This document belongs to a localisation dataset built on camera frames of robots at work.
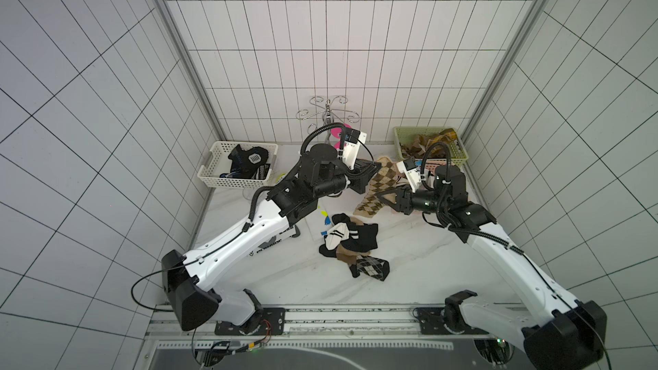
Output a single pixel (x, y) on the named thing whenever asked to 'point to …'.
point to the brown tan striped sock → (417, 147)
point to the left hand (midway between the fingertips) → (375, 171)
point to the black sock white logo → (248, 164)
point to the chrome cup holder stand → (330, 115)
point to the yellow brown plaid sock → (445, 135)
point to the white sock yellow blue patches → (319, 223)
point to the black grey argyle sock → (372, 267)
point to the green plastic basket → (403, 134)
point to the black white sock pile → (354, 237)
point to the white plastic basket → (218, 163)
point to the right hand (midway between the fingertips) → (381, 189)
